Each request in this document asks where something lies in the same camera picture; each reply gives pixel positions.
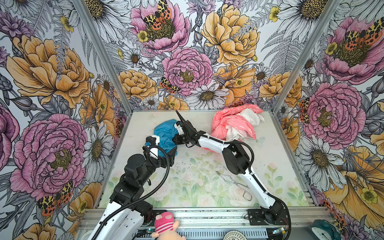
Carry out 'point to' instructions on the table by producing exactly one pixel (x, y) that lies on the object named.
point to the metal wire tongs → (227, 179)
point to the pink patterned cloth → (222, 118)
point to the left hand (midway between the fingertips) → (167, 149)
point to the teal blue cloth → (165, 130)
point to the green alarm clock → (323, 229)
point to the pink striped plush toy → (165, 225)
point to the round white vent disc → (235, 235)
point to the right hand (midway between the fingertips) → (173, 144)
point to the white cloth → (234, 133)
